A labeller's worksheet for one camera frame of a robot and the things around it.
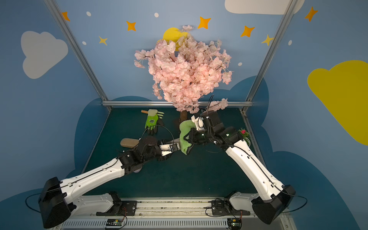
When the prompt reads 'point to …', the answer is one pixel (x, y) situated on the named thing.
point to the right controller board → (234, 224)
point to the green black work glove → (154, 120)
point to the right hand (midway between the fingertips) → (185, 137)
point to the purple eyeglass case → (137, 168)
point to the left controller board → (114, 223)
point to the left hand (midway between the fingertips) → (171, 141)
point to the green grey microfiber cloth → (185, 126)
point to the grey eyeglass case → (176, 141)
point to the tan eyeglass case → (130, 143)
